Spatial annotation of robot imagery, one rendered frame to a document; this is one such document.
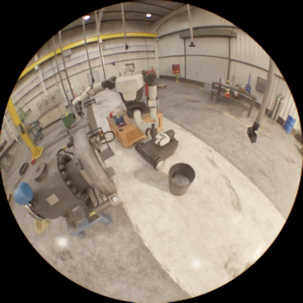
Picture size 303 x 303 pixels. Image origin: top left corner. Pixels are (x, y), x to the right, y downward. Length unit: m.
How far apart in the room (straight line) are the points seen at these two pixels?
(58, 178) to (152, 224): 1.11
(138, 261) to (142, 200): 0.82
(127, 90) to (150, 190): 1.25
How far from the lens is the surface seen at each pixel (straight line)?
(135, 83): 1.05
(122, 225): 1.45
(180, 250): 1.40
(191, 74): 10.27
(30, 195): 1.11
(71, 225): 1.53
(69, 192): 1.03
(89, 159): 0.83
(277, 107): 7.54
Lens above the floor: 1.37
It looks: 45 degrees down
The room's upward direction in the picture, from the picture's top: 7 degrees counter-clockwise
